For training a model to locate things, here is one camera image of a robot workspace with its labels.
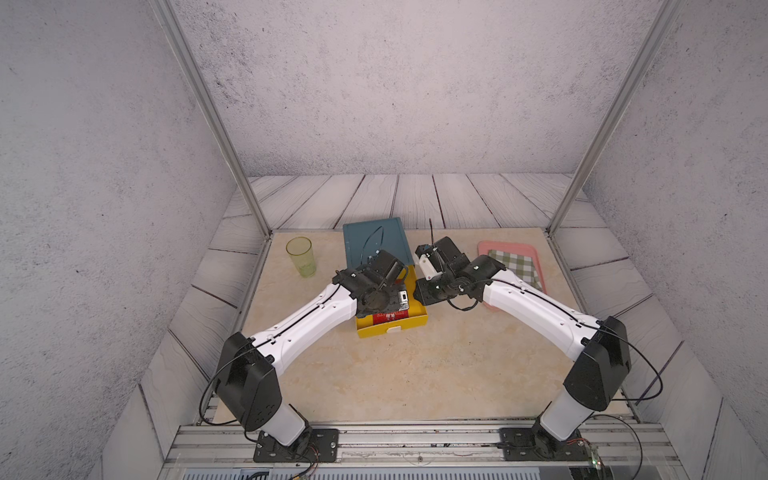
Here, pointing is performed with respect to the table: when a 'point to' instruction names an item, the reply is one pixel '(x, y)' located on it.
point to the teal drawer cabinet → (362, 239)
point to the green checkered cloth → (520, 265)
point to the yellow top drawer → (417, 314)
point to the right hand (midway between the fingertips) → (417, 294)
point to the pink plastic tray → (518, 249)
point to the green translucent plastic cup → (300, 249)
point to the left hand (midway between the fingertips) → (398, 304)
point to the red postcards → (389, 316)
